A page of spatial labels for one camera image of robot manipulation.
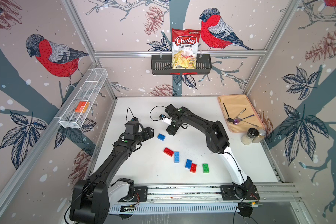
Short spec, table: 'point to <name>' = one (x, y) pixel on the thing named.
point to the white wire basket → (71, 115)
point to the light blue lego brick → (177, 157)
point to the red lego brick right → (193, 168)
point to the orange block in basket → (82, 107)
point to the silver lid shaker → (262, 133)
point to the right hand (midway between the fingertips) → (172, 128)
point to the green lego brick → (205, 167)
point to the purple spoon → (236, 121)
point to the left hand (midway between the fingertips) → (152, 129)
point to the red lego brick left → (168, 152)
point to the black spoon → (229, 119)
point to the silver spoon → (240, 118)
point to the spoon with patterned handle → (241, 113)
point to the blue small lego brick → (188, 164)
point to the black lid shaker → (252, 133)
